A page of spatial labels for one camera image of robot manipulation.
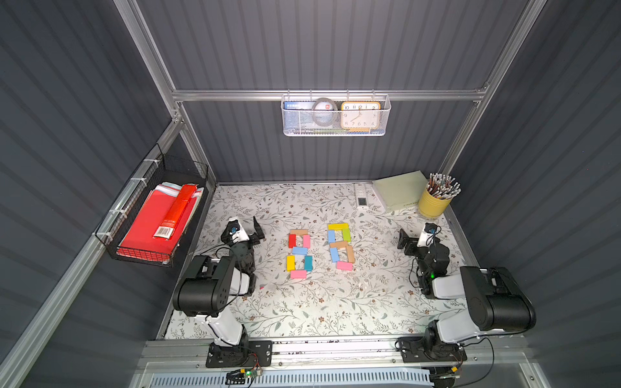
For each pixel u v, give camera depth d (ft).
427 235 2.55
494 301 1.48
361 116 2.91
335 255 3.15
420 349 2.40
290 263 3.06
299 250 3.18
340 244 3.26
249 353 2.39
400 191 3.81
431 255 2.34
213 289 1.56
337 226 3.45
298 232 3.35
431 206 3.20
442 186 3.07
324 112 2.92
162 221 2.32
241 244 2.58
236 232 2.46
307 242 3.28
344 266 3.05
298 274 2.97
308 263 3.09
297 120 2.78
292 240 3.26
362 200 3.67
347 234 3.34
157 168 2.55
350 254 3.15
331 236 3.30
